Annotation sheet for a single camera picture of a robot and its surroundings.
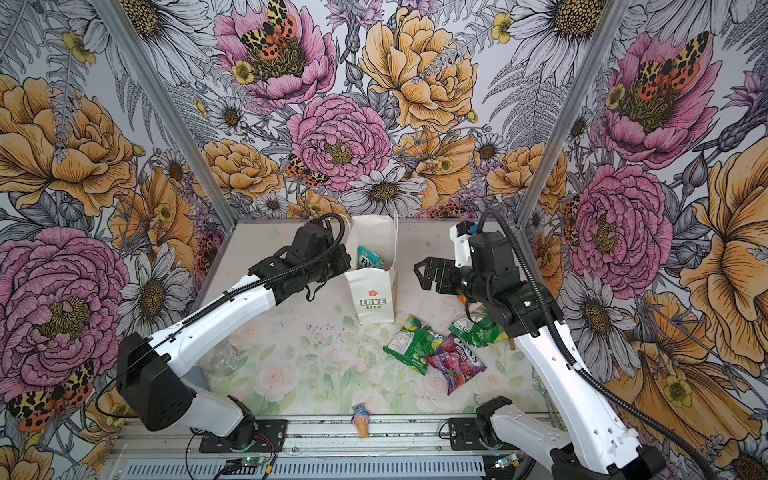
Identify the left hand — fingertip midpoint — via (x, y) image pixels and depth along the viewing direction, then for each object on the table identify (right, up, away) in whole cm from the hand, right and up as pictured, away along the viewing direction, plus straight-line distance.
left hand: (351, 266), depth 80 cm
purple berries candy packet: (+28, -26, +1) cm, 38 cm away
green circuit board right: (+39, -45, -9) cm, 60 cm away
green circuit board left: (-22, -45, -9) cm, 51 cm away
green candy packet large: (+17, -22, +5) cm, 29 cm away
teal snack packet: (+4, +1, +17) cm, 17 cm away
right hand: (+20, -2, -13) cm, 24 cm away
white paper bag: (+6, -7, +2) cm, 9 cm away
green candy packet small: (+36, -19, +7) cm, 42 cm away
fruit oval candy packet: (+33, -11, +16) cm, 39 cm away
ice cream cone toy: (+3, -37, -6) cm, 38 cm away
